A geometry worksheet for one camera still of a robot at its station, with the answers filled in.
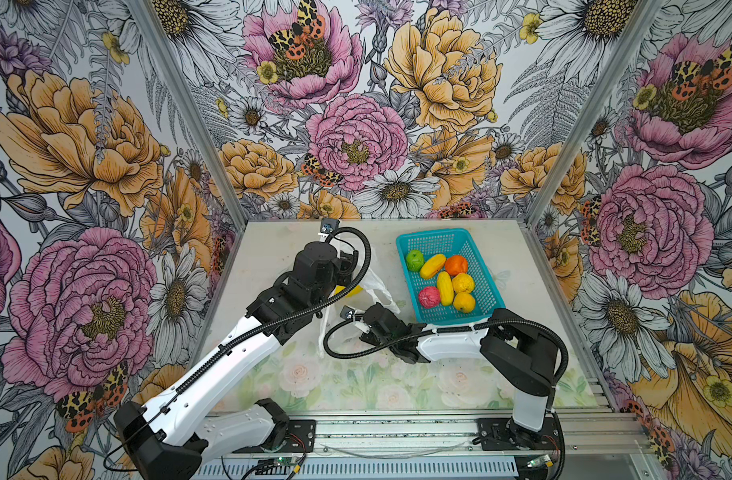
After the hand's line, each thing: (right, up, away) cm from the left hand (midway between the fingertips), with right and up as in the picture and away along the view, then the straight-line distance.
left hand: (340, 258), depth 72 cm
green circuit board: (-13, -47, -1) cm, 49 cm away
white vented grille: (-19, -50, +1) cm, 54 cm away
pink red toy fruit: (+25, -13, +22) cm, 36 cm away
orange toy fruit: (+35, -3, +30) cm, 47 cm away
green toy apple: (+21, -2, +31) cm, 37 cm away
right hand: (+6, -19, +18) cm, 27 cm away
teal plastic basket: (+35, +5, +37) cm, 51 cm away
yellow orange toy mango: (+28, -4, +33) cm, 43 cm away
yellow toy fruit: (+35, -14, +20) cm, 43 cm away
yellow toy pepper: (+36, -9, +25) cm, 45 cm away
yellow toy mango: (+30, -10, +25) cm, 41 cm away
